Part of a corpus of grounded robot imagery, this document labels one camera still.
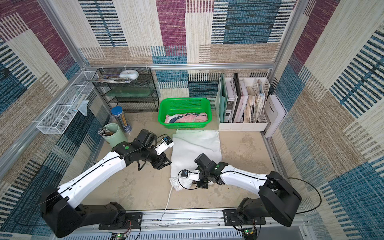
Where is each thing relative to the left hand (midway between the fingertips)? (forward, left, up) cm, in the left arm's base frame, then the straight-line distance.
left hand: (167, 157), depth 78 cm
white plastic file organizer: (+33, -45, +6) cm, 56 cm away
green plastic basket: (+51, +4, -12) cm, 52 cm away
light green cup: (+15, +32, -3) cm, 36 cm away
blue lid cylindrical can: (+30, +33, +4) cm, 45 cm away
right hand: (-5, -14, -13) cm, 20 cm away
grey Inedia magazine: (+27, -64, +2) cm, 70 cm away
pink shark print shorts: (+34, -9, -7) cm, 36 cm away
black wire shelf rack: (+53, +29, +4) cm, 60 cm away
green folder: (+29, -31, +12) cm, 44 cm away
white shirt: (+17, -9, -14) cm, 24 cm away
